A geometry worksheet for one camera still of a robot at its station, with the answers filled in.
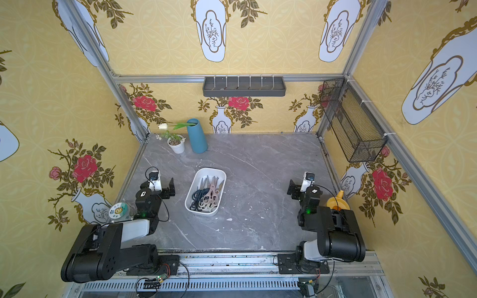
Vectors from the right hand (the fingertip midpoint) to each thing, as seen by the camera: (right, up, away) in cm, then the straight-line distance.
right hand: (296, 180), depth 92 cm
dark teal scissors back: (-49, -8, -2) cm, 50 cm away
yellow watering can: (+12, -7, -16) cm, 21 cm away
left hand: (-66, +2, -3) cm, 67 cm away
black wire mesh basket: (+19, +20, -19) cm, 34 cm away
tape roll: (-82, -11, -11) cm, 83 cm away
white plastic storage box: (-49, 0, +8) cm, 49 cm away
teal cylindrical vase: (-52, +23, +10) cm, 57 cm away
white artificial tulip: (-65, +27, -2) cm, 70 cm away
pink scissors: (-41, -7, -5) cm, 42 cm away
